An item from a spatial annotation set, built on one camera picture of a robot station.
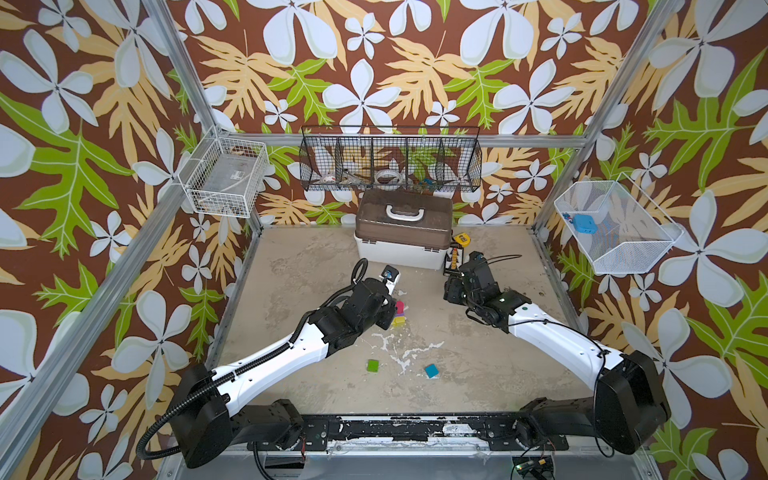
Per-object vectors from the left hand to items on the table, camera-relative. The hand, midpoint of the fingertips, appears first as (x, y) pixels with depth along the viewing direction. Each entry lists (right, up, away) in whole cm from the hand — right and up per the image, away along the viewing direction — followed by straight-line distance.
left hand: (390, 294), depth 78 cm
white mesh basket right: (+64, +16, -1) cm, 66 cm away
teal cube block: (+12, -23, +6) cm, 27 cm away
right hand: (+18, +2, +8) cm, 20 cm away
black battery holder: (+24, +9, +32) cm, 41 cm away
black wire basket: (-1, +43, +20) cm, 47 cm away
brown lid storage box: (+5, +19, +15) cm, 25 cm away
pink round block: (+4, -5, +13) cm, 15 cm away
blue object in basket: (+58, +20, +8) cm, 61 cm away
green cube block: (-5, -22, +8) cm, 24 cm away
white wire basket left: (-48, +33, +8) cm, 59 cm away
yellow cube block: (+3, -10, +13) cm, 17 cm away
